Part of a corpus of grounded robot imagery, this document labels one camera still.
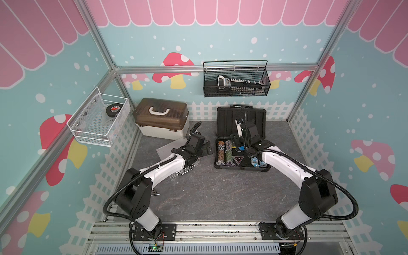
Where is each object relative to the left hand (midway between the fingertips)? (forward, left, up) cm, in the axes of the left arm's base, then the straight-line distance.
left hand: (204, 149), depth 90 cm
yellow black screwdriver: (-21, +27, -11) cm, 36 cm away
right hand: (+6, -19, +8) cm, 21 cm away
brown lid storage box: (+16, +25, +8) cm, 31 cm away
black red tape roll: (+8, +46, +21) cm, 51 cm away
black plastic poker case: (+21, -13, -3) cm, 25 cm away
